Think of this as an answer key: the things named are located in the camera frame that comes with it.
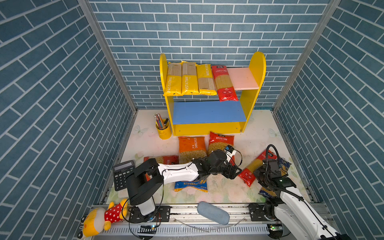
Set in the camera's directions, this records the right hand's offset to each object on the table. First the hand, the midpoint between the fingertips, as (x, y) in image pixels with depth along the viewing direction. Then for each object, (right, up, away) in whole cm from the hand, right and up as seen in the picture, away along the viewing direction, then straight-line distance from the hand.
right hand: (253, 169), depth 86 cm
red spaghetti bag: (-4, -3, -2) cm, 5 cm away
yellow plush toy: (-77, -17, -20) cm, 82 cm away
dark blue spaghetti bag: (+20, +1, +2) cm, 20 cm away
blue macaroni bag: (-31, -6, -6) cm, 32 cm away
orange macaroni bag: (-37, +12, +5) cm, 39 cm away
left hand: (-12, +3, -10) cm, 16 cm away
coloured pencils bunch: (-56, +26, +10) cm, 62 cm away
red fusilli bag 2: (-52, +5, +2) cm, 53 cm away
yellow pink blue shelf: (-36, +32, +8) cm, 49 cm away
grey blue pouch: (-25, -17, -14) cm, 33 cm away
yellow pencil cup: (-54, +18, +15) cm, 59 cm away
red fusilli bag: (-19, +15, +10) cm, 26 cm away
